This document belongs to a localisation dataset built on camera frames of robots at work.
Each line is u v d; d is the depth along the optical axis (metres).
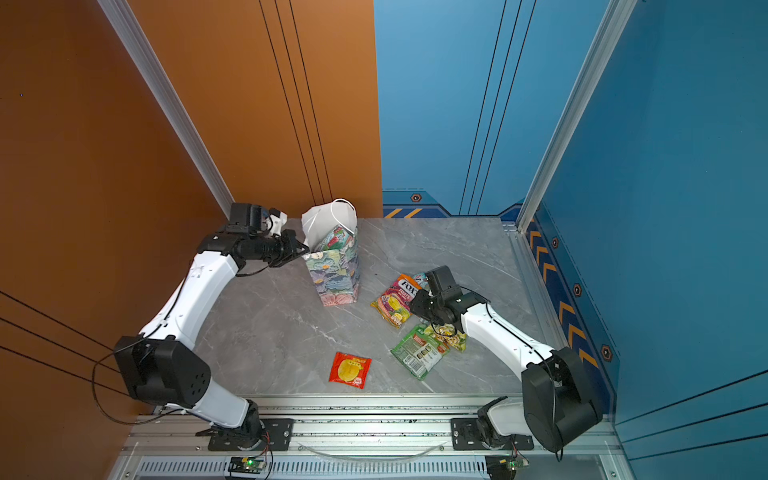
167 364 0.42
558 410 0.41
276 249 0.69
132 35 0.72
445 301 0.65
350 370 0.83
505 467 0.71
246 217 0.63
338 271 0.84
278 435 0.74
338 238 0.94
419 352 0.87
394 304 0.94
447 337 0.87
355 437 0.76
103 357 0.41
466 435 0.72
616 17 0.70
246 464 0.71
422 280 1.00
